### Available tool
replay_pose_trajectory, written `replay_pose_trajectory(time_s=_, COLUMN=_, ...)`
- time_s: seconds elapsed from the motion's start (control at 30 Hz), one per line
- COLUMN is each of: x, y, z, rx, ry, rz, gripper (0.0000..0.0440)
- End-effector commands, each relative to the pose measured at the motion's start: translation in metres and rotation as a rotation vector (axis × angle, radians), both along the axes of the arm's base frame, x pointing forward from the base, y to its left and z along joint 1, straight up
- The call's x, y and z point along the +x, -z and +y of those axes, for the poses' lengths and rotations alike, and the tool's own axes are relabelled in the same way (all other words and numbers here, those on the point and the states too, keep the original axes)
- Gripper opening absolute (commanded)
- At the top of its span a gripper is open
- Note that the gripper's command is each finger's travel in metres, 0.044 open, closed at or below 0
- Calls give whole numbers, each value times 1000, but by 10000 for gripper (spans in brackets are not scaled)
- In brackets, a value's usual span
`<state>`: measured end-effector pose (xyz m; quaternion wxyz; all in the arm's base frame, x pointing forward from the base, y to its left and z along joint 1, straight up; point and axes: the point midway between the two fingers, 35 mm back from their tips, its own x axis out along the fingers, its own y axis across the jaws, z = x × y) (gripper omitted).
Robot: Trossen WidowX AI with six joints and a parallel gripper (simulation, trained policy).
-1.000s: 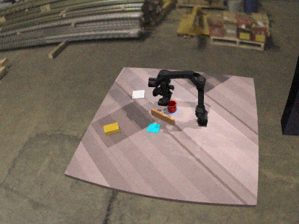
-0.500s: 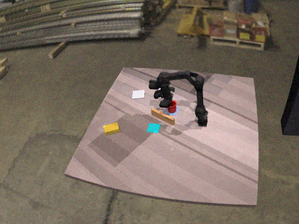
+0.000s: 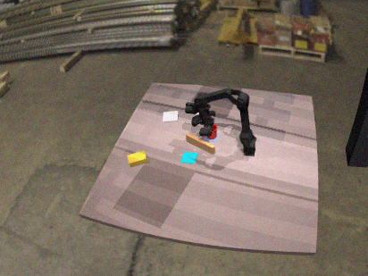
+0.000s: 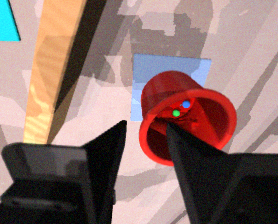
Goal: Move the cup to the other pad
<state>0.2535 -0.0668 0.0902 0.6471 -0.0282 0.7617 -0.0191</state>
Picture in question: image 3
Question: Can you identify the tan wooden bar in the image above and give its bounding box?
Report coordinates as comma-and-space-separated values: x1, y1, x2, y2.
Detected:
186, 133, 215, 155

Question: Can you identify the yellow block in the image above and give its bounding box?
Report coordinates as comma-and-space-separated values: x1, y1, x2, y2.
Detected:
127, 151, 147, 166

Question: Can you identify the red cup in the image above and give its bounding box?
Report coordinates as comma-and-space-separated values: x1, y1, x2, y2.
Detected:
207, 124, 218, 139

